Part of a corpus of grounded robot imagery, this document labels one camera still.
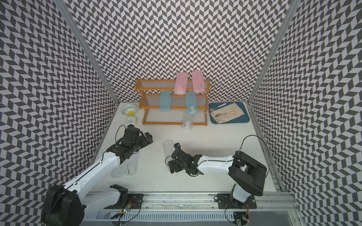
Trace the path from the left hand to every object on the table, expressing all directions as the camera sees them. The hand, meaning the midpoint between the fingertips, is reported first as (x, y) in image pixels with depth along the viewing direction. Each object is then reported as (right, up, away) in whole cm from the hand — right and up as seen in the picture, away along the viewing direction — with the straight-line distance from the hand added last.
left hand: (146, 140), depth 85 cm
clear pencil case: (+25, +11, +17) cm, 32 cm away
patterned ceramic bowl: (-22, +19, +27) cm, 40 cm away
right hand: (+19, -15, -1) cm, 24 cm away
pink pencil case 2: (+21, +35, +4) cm, 41 cm away
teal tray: (+67, +12, +20) cm, 71 cm away
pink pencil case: (+33, +36, +3) cm, 48 cm away
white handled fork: (+46, +20, +29) cm, 58 cm away
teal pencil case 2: (+9, +25, +14) cm, 30 cm away
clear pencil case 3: (-8, -15, -1) cm, 16 cm away
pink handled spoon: (+56, +17, +20) cm, 62 cm away
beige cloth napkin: (+54, +13, +23) cm, 60 cm away
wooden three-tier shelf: (-7, +30, +35) cm, 46 cm away
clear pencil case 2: (+13, -8, +7) cm, 17 cm away
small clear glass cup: (-16, +12, +16) cm, 26 cm away
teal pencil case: (+28, +24, +9) cm, 37 cm away
